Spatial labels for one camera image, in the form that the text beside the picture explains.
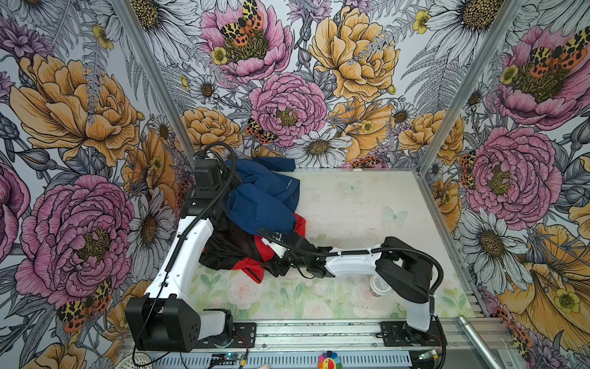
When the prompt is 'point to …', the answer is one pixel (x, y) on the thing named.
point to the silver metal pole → (480, 345)
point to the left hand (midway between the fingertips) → (235, 176)
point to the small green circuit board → (231, 355)
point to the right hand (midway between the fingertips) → (269, 264)
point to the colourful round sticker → (329, 360)
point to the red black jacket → (230, 245)
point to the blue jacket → (264, 201)
